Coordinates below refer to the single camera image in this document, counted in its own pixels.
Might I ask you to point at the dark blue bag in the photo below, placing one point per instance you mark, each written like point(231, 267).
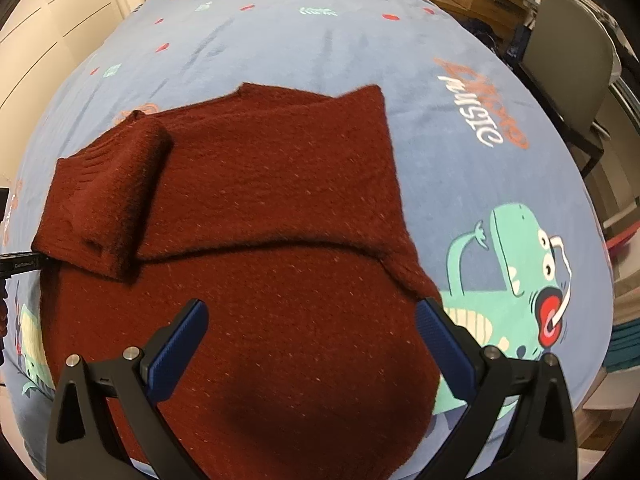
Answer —
point(505, 46)

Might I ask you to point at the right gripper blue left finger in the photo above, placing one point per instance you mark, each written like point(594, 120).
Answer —
point(170, 350)

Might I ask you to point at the blue dinosaur print bedspread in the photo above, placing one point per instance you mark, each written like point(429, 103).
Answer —
point(492, 200)

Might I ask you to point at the dark red knit sweater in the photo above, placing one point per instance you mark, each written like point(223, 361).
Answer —
point(281, 210)

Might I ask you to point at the pink framed board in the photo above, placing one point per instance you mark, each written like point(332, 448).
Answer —
point(617, 243)

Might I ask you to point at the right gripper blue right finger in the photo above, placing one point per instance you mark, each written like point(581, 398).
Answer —
point(454, 350)

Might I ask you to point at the stack of teal folded cloths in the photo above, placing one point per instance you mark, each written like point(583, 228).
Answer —
point(624, 348)

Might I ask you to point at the grey office chair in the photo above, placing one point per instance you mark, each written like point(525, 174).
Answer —
point(567, 66)

